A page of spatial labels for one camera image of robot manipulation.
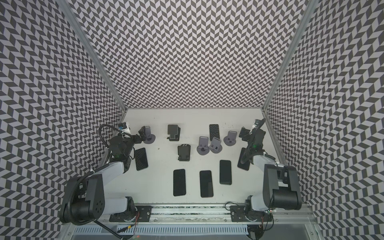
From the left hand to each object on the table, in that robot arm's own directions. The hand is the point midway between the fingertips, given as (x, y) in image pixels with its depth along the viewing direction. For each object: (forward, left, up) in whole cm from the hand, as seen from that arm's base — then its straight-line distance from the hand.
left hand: (137, 127), depth 87 cm
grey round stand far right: (-1, -56, -12) cm, 58 cm away
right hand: (0, -67, -6) cm, 68 cm away
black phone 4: (-22, -51, -16) cm, 58 cm away
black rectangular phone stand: (+4, -20, -10) cm, 22 cm away
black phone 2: (-17, -64, -18) cm, 69 cm away
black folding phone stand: (-10, -27, -13) cm, 31 cm away
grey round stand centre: (-7, -39, -12) cm, 41 cm away
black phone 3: (-27, -40, -17) cm, 51 cm away
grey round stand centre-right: (-6, -46, -13) cm, 48 cm away
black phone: (+10, -47, -19) cm, 52 cm away
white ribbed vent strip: (-48, -18, -17) cm, 54 cm away
